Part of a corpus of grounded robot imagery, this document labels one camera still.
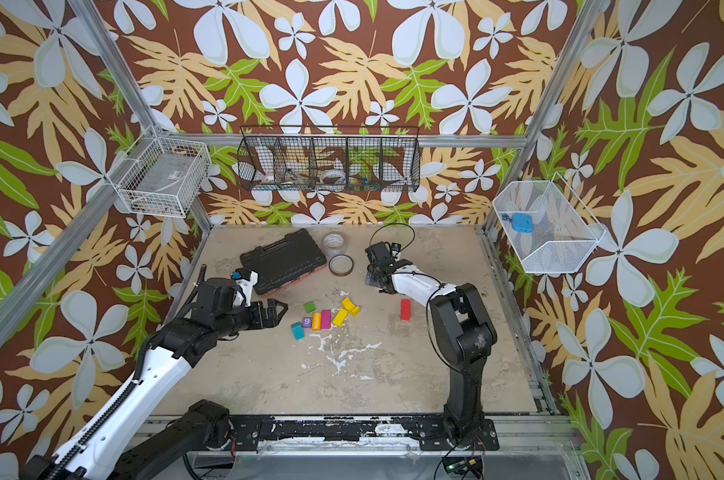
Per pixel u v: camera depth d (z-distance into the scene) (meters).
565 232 0.77
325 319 0.95
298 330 0.92
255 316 0.66
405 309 0.96
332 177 0.99
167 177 0.86
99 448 0.40
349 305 0.96
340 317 0.95
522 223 0.86
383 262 0.77
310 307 0.98
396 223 1.24
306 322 0.93
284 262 1.04
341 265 1.09
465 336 0.51
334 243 1.15
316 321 0.93
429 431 0.74
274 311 0.68
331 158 0.98
